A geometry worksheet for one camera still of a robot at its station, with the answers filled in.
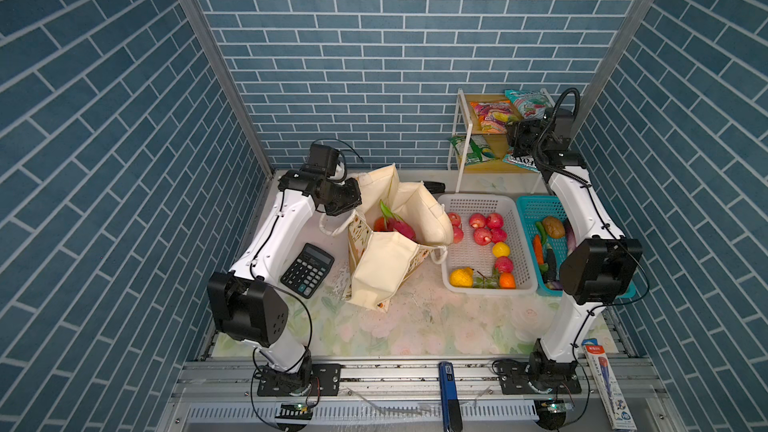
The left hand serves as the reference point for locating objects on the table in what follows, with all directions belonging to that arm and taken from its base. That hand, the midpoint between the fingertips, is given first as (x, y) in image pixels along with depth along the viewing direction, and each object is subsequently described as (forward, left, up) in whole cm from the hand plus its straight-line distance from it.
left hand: (364, 198), depth 81 cm
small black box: (+24, -25, -22) cm, 41 cm away
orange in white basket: (-16, -42, -19) cm, 48 cm away
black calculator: (-10, +18, -23) cm, 31 cm away
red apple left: (+1, -30, -20) cm, 36 cm away
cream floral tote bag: (-16, -5, -6) cm, 18 cm away
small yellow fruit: (-6, -42, -17) cm, 46 cm away
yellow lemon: (-15, -28, -17) cm, 36 cm away
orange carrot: (-4, -55, -21) cm, 59 cm away
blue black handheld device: (-48, -21, -23) cm, 57 cm away
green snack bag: (+26, -38, -4) cm, 46 cm away
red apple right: (+7, -29, -19) cm, 36 cm away
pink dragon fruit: (+1, -9, -14) cm, 16 cm away
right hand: (+19, -39, +14) cm, 46 cm away
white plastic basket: (-5, -40, -22) cm, 46 cm away
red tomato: (+3, -4, -17) cm, 18 cm away
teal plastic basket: (+5, -53, -11) cm, 55 cm away
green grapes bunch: (-16, -35, -20) cm, 43 cm away
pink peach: (-11, -41, -18) cm, 46 cm away
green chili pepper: (+3, -60, -22) cm, 64 cm away
